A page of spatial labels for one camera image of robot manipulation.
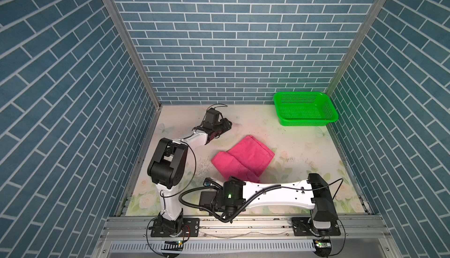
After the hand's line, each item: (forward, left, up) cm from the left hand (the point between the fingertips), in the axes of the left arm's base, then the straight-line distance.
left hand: (233, 124), depth 96 cm
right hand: (-36, 0, +1) cm, 36 cm away
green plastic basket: (+22, -49, -10) cm, 55 cm away
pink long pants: (-18, -7, -8) cm, 21 cm away
